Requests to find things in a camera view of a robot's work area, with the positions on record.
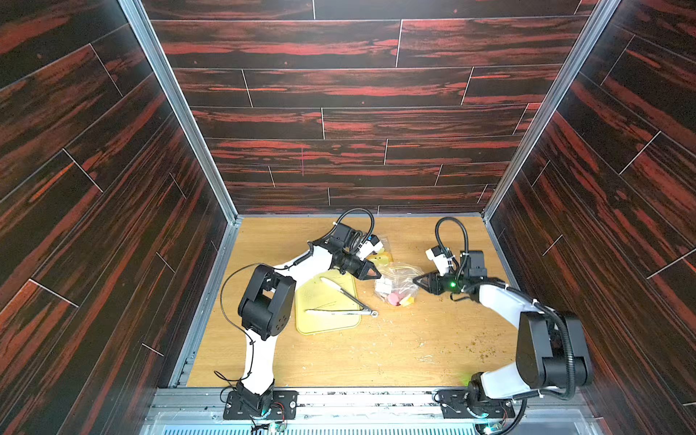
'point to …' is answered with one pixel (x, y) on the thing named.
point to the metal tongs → (366, 311)
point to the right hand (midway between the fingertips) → (421, 279)
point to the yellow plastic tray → (318, 294)
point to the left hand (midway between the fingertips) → (380, 275)
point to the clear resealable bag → (396, 285)
